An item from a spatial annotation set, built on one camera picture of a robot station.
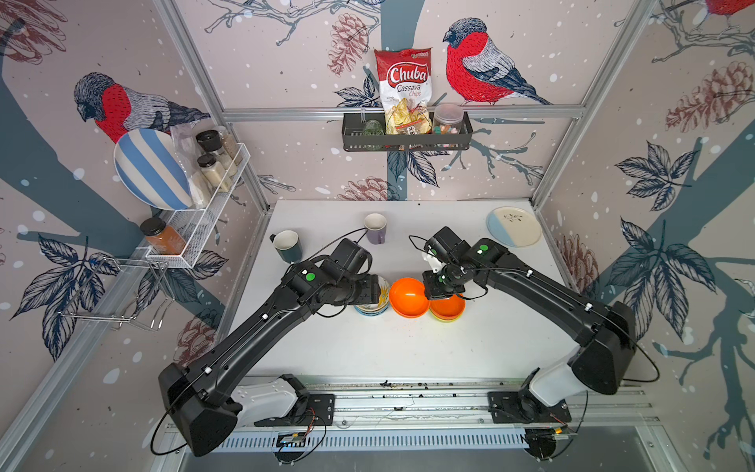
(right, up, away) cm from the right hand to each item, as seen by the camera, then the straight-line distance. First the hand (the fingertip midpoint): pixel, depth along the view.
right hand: (424, 290), depth 78 cm
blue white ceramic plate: (+41, +17, +37) cm, 58 cm away
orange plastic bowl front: (-4, -2, -1) cm, 5 cm away
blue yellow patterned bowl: (-17, -7, +7) cm, 20 cm away
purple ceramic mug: (-14, +18, +27) cm, 35 cm away
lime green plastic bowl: (+8, -11, +7) cm, 15 cm away
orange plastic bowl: (+8, -8, +9) cm, 15 cm away
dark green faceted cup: (-45, +11, +21) cm, 50 cm away
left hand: (-13, +2, -5) cm, 14 cm away
